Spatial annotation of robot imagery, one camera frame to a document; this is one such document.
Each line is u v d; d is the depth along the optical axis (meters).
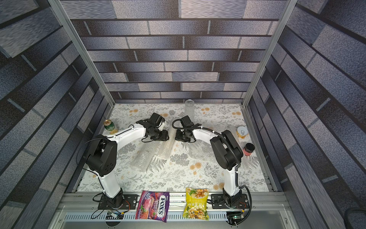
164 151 0.87
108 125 0.94
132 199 0.75
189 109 0.97
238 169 0.54
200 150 0.93
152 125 0.74
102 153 0.53
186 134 0.73
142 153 0.83
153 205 0.71
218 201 0.74
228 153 0.51
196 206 0.69
